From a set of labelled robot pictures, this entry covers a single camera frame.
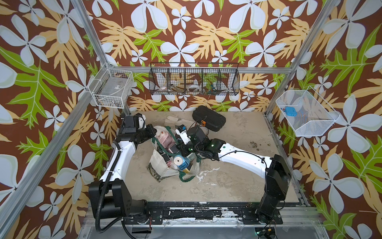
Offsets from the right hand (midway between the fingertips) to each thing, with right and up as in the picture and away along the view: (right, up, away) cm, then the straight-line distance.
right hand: (175, 145), depth 78 cm
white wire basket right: (+74, +18, +4) cm, 76 cm away
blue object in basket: (+67, +19, +8) cm, 70 cm away
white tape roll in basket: (+11, +38, +20) cm, 44 cm away
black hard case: (+23, +16, +31) cm, 42 cm away
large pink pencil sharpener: (-6, +3, +8) cm, 10 cm away
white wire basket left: (-38, +34, +8) cm, 52 cm away
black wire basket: (+11, +42, +20) cm, 48 cm away
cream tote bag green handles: (-4, -7, -4) cm, 9 cm away
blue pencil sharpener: (+3, -8, -2) cm, 9 cm away
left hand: (-11, +10, +5) cm, 16 cm away
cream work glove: (-5, +15, +37) cm, 40 cm away
